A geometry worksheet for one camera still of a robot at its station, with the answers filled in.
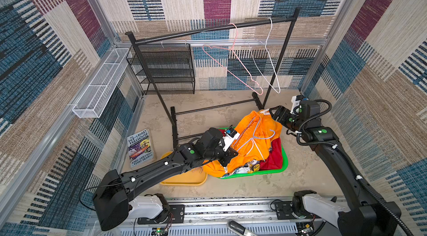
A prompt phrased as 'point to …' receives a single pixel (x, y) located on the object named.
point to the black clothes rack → (173, 122)
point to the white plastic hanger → (249, 45)
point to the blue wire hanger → (257, 144)
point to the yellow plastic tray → (194, 176)
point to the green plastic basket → (261, 171)
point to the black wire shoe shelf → (171, 65)
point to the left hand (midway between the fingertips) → (238, 153)
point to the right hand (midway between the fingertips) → (276, 115)
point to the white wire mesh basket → (93, 99)
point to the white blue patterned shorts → (253, 165)
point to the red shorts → (273, 157)
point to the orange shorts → (260, 131)
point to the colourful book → (140, 148)
